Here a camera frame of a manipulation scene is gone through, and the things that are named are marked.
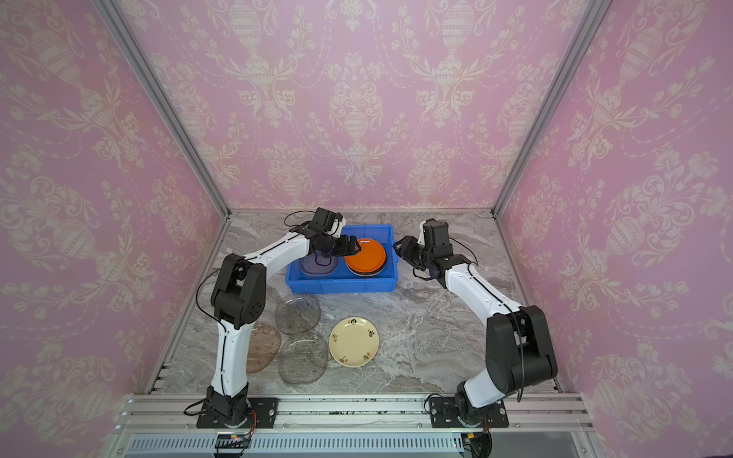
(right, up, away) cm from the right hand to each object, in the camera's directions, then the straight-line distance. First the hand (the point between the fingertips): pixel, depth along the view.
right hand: (398, 246), depth 88 cm
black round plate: (-10, -10, +12) cm, 18 cm away
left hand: (-15, -2, +12) cm, 19 cm away
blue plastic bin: (-17, -11, +2) cm, 20 cm away
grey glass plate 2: (-28, -33, -4) cm, 44 cm away
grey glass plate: (-32, -23, +4) cm, 40 cm away
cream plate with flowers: (-13, -29, -3) cm, 32 cm away
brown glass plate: (-25, -5, -3) cm, 26 cm away
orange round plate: (-9, -5, +14) cm, 17 cm away
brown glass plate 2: (-41, -29, -2) cm, 50 cm away
